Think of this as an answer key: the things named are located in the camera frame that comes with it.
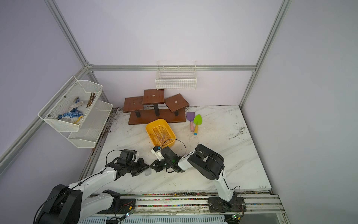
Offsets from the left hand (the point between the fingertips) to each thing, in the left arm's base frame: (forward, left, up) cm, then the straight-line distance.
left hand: (148, 168), depth 86 cm
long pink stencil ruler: (+27, -5, -1) cm, 27 cm away
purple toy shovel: (+45, -28, 0) cm, 53 cm away
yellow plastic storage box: (+21, -1, 0) cm, 21 cm away
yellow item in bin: (+14, +33, +31) cm, 48 cm away
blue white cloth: (+16, +35, +33) cm, 50 cm away
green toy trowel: (+40, -34, 0) cm, 52 cm away
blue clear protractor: (-2, 0, 0) cm, 2 cm away
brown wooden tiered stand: (+43, +1, +13) cm, 45 cm away
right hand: (+1, -2, -2) cm, 3 cm away
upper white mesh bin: (+21, +40, +34) cm, 56 cm away
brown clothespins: (+30, +33, +31) cm, 55 cm away
